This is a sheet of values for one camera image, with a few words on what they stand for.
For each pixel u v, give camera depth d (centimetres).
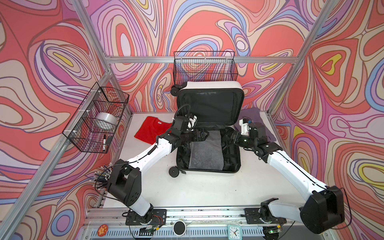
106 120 72
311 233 43
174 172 86
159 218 73
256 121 108
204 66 95
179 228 67
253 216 73
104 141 72
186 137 70
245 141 68
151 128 108
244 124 73
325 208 42
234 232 68
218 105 91
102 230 70
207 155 88
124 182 43
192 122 68
